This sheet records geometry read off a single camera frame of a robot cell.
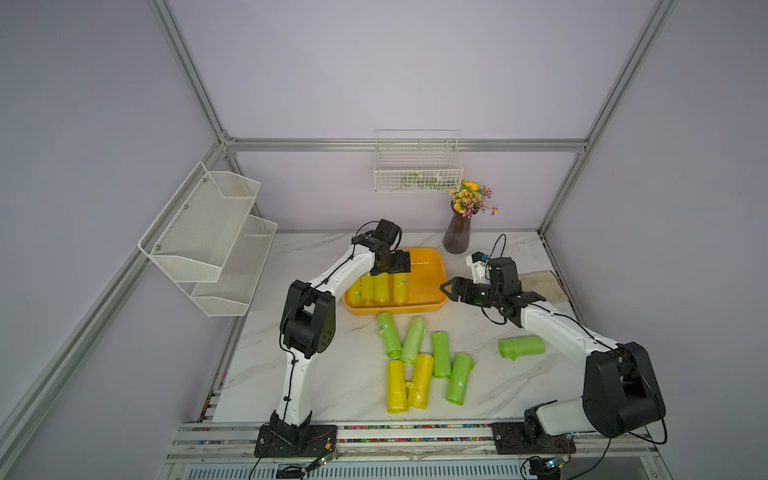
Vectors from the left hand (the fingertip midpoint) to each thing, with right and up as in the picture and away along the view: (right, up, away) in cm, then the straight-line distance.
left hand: (397, 269), depth 96 cm
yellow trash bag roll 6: (0, -34, -19) cm, 39 cm away
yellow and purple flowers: (+24, +23, +2) cm, 34 cm away
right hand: (+16, -7, -8) cm, 19 cm away
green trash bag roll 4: (+18, -27, -14) cm, 35 cm away
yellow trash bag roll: (-14, -8, +2) cm, 16 cm away
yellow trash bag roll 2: (-10, -7, +2) cm, 12 cm away
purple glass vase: (+23, +12, +15) cm, 30 cm away
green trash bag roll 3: (+13, -25, -10) cm, 30 cm away
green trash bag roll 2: (+5, -21, -8) cm, 23 cm away
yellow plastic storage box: (+11, -6, +12) cm, 17 cm away
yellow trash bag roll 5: (+6, -31, -17) cm, 36 cm away
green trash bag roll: (-2, -20, -7) cm, 21 cm away
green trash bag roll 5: (+34, -22, -11) cm, 42 cm away
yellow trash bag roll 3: (-5, -7, +2) cm, 9 cm away
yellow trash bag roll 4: (+1, -7, +2) cm, 7 cm away
